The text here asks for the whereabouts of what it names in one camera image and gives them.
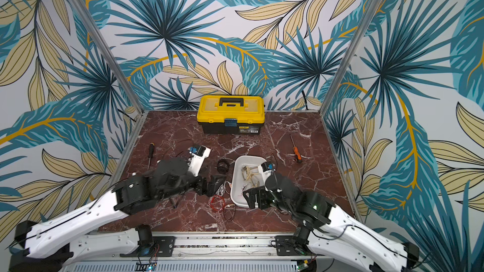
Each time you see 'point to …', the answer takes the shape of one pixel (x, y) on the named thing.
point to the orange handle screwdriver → (298, 156)
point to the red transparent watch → (217, 203)
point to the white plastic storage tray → (246, 175)
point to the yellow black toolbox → (231, 114)
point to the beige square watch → (249, 175)
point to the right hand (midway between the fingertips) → (253, 192)
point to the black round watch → (223, 166)
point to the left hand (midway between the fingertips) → (216, 177)
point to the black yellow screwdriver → (151, 148)
